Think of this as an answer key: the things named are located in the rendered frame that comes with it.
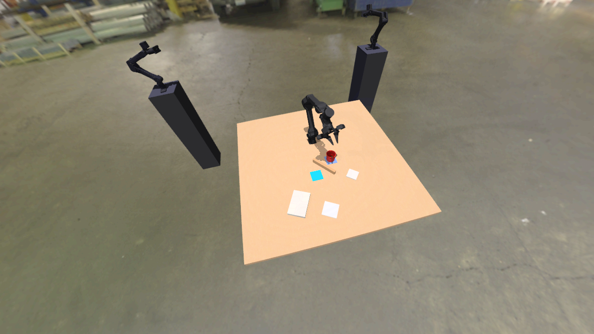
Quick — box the red translucent cup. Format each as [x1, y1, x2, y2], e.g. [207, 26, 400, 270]
[326, 150, 336, 162]

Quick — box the light brown wooden beam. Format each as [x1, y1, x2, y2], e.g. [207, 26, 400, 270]
[313, 158, 336, 175]

